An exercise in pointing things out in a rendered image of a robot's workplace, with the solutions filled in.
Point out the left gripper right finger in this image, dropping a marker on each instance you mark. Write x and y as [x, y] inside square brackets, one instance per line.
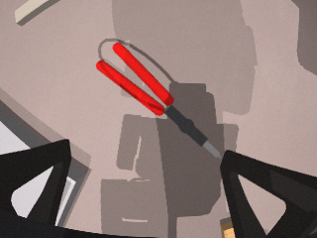
[297, 190]

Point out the red-handled pliers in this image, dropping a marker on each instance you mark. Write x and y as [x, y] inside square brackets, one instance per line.
[186, 126]

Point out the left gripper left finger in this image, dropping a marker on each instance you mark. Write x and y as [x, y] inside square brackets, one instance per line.
[20, 167]

